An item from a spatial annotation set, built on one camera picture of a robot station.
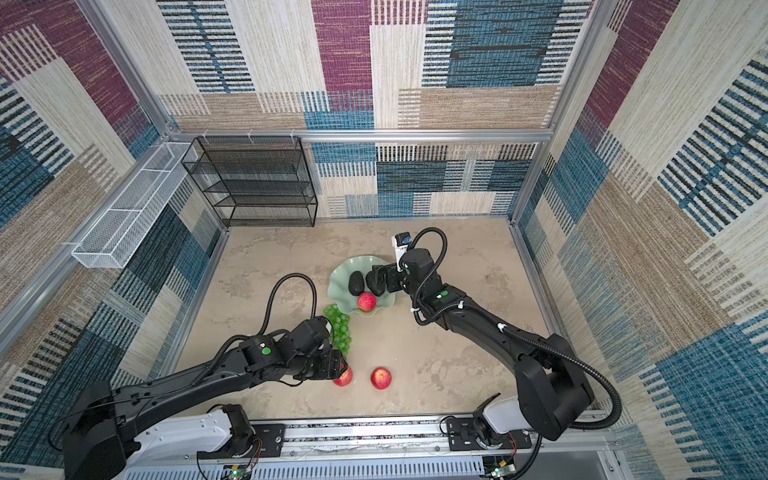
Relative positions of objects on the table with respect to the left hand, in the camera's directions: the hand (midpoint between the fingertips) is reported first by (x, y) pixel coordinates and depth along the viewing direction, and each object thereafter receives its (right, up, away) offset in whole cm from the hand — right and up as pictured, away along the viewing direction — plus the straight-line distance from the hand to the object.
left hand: (340, 365), depth 77 cm
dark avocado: (+9, +22, -2) cm, 24 cm away
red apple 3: (+10, -4, +2) cm, 11 cm away
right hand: (+13, +25, +7) cm, 28 cm away
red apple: (+6, +14, +16) cm, 22 cm away
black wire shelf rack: (-36, +54, +33) cm, 73 cm away
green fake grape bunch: (-2, +6, +11) cm, 13 cm away
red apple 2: (+1, -5, +3) cm, 5 cm away
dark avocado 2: (+2, +18, +22) cm, 29 cm away
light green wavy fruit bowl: (-4, +18, +21) cm, 28 cm away
